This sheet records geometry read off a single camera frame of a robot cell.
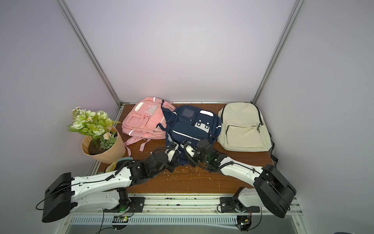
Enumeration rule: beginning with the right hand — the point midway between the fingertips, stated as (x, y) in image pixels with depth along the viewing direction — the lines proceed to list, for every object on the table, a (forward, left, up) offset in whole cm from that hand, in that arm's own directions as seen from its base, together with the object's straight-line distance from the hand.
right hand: (185, 147), depth 81 cm
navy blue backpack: (+22, +3, -6) cm, 23 cm away
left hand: (-6, +2, +1) cm, 6 cm away
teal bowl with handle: (-3, +39, -11) cm, 41 cm away
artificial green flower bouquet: (+4, +46, +16) cm, 49 cm away
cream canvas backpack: (+21, -40, -12) cm, 47 cm away
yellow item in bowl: (-10, +44, -9) cm, 46 cm away
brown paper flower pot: (-7, +39, +3) cm, 40 cm away
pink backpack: (+27, +35, -8) cm, 45 cm away
